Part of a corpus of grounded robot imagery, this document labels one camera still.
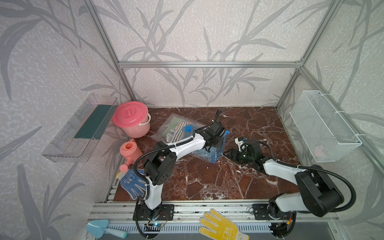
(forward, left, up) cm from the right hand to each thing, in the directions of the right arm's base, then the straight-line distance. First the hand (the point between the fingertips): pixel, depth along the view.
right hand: (224, 153), depth 87 cm
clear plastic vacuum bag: (+18, +42, -5) cm, 46 cm away
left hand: (+7, +2, +1) cm, 7 cm away
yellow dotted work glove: (-36, +2, -7) cm, 37 cm away
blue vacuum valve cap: (+21, +22, -3) cm, 31 cm away
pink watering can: (0, +52, +5) cm, 53 cm away
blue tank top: (+1, +8, -2) cm, 8 cm away
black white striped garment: (+19, +26, -3) cm, 33 cm away
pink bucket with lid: (+18, +54, +12) cm, 58 cm away
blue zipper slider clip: (+17, -4, -2) cm, 17 cm away
